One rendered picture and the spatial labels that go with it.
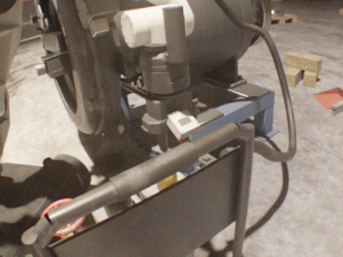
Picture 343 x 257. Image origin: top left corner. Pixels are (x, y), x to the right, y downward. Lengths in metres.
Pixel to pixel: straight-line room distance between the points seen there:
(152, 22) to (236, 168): 0.30
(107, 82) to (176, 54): 0.41
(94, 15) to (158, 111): 0.31
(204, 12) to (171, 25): 0.68
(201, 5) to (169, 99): 0.67
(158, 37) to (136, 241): 0.33
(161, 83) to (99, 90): 0.37
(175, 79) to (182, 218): 0.24
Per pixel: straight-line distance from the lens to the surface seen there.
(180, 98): 0.51
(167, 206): 0.42
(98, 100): 0.83
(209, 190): 0.47
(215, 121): 1.10
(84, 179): 1.13
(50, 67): 0.93
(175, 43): 0.43
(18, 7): 0.73
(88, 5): 0.69
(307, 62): 2.21
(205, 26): 1.10
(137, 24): 0.44
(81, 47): 0.78
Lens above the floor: 0.77
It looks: 28 degrees down
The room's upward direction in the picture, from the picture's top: 7 degrees counter-clockwise
